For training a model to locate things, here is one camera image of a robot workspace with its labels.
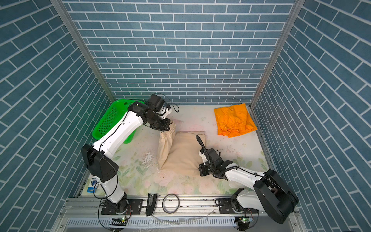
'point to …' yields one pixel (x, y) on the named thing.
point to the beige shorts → (178, 151)
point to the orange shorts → (234, 121)
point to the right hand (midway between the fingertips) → (197, 167)
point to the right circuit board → (244, 222)
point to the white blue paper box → (93, 185)
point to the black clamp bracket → (151, 201)
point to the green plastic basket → (113, 115)
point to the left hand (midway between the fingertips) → (170, 128)
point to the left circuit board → (119, 221)
